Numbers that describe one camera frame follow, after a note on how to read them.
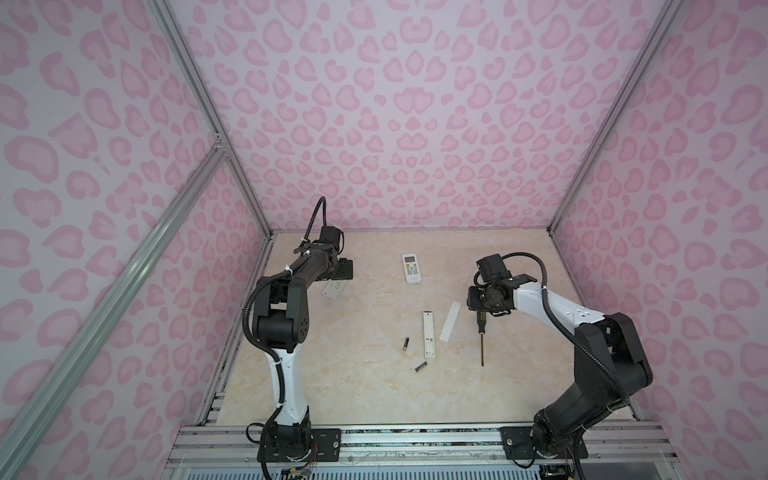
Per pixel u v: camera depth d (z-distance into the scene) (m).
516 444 0.73
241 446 0.75
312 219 0.84
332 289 1.03
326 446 0.72
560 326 0.48
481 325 0.93
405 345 0.90
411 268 1.07
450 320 0.95
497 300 0.68
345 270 0.94
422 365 0.86
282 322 0.56
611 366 0.46
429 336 0.90
